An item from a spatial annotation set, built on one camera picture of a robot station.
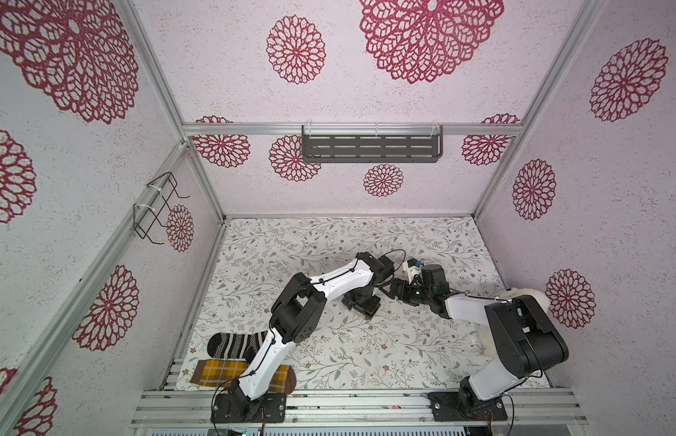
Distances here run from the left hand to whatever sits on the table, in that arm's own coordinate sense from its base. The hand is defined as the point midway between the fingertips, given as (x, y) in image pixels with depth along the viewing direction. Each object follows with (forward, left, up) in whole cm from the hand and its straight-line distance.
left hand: (358, 312), depth 90 cm
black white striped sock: (-11, +39, -1) cm, 40 cm away
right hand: (+8, -10, +3) cm, 13 cm away
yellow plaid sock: (-18, +40, -1) cm, 44 cm away
